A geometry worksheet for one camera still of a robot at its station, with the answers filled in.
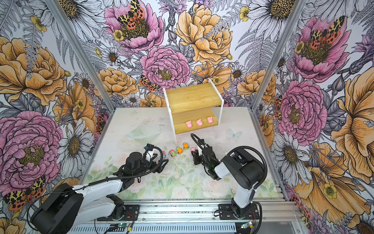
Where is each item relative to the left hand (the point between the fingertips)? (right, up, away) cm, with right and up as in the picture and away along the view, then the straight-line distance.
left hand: (162, 161), depth 87 cm
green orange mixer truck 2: (+14, +7, +10) cm, 18 cm away
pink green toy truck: (+5, +3, +7) cm, 9 cm away
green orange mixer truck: (+10, +5, +8) cm, 13 cm away
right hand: (+19, +2, +8) cm, 20 cm away
